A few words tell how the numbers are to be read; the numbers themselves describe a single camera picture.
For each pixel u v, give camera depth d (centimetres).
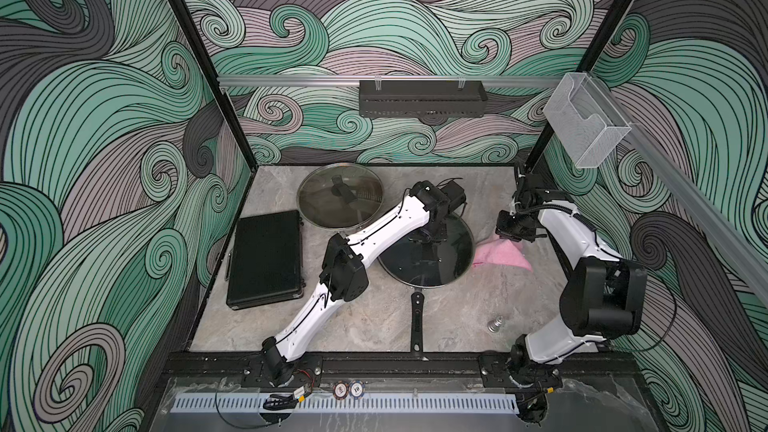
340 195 90
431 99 95
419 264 88
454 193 69
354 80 95
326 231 100
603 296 45
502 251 83
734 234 53
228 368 74
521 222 74
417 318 74
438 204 60
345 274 54
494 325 78
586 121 79
